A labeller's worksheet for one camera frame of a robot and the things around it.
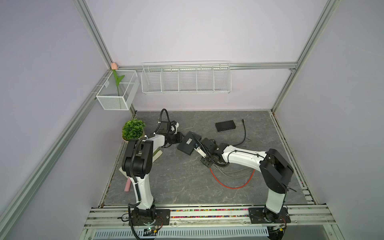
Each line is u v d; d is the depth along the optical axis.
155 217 0.73
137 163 0.53
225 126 1.13
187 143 0.99
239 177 0.87
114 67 0.90
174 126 0.91
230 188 0.83
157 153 0.96
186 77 1.02
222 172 0.86
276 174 0.47
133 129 0.89
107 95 0.78
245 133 1.06
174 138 0.90
